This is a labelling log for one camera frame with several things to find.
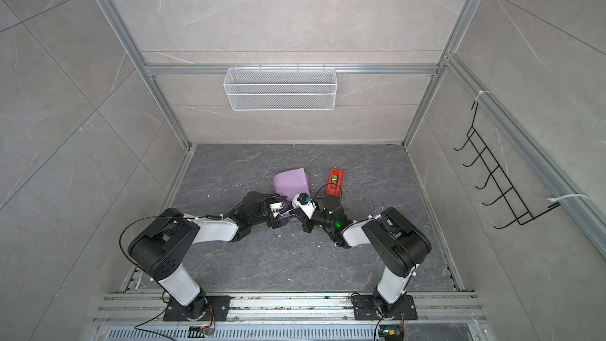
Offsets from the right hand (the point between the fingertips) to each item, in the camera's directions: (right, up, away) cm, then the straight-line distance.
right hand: (292, 209), depth 88 cm
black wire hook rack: (+62, +5, -27) cm, 68 cm away
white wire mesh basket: (-5, +50, +13) cm, 52 cm away
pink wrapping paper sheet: (-1, +9, +10) cm, 14 cm away
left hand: (-2, +3, +4) cm, 5 cm away
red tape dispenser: (+17, +9, +10) cm, 22 cm away
